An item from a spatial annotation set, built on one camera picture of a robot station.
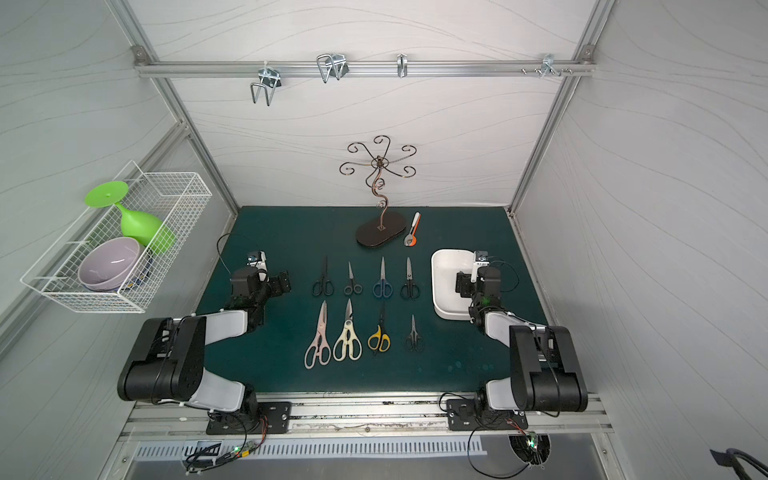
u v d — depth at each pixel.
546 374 0.45
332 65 0.76
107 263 0.62
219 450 0.71
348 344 0.86
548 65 0.77
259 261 0.82
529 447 0.72
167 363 0.45
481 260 0.81
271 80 0.78
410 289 0.97
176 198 0.81
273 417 0.73
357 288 0.98
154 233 0.62
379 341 0.86
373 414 0.75
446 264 1.04
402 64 0.72
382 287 0.97
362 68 0.78
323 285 0.98
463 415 0.74
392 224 1.14
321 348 0.84
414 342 0.86
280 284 0.85
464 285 0.84
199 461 0.68
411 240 1.11
